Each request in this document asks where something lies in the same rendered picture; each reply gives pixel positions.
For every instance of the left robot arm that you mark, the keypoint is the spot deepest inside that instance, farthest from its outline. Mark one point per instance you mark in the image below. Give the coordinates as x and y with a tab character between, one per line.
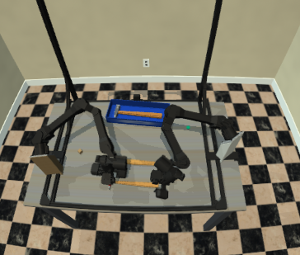
180	159

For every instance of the hammer with wooden handle and red head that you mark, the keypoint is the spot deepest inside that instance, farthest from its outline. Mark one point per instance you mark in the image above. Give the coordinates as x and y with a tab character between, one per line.
139	184

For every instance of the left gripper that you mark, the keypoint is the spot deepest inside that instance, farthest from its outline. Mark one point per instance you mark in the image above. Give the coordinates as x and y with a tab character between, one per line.
162	193

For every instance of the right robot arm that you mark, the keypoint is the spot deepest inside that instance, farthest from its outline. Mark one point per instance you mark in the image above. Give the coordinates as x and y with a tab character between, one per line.
79	106

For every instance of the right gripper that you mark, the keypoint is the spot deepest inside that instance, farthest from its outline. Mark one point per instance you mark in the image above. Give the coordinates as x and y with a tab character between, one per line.
95	169

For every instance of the blue bin with label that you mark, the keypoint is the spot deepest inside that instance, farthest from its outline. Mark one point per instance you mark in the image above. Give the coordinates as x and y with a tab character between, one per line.
126	105

